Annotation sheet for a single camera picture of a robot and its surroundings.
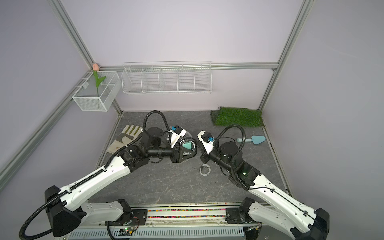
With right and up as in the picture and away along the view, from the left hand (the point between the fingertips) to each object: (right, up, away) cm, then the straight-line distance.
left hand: (191, 152), depth 66 cm
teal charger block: (-1, +4, -3) cm, 5 cm away
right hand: (+2, +6, 0) cm, 6 cm away
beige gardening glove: (-46, +6, +41) cm, 63 cm away
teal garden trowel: (+43, +2, +37) cm, 57 cm away
